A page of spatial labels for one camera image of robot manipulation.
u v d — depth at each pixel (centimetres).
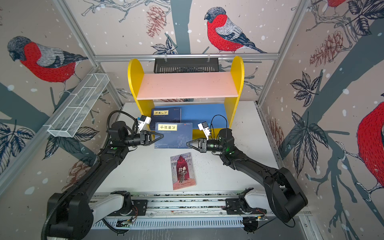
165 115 90
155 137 70
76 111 76
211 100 126
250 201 61
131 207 71
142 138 65
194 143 71
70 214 39
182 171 86
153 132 71
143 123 70
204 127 70
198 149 70
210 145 67
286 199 41
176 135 71
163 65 95
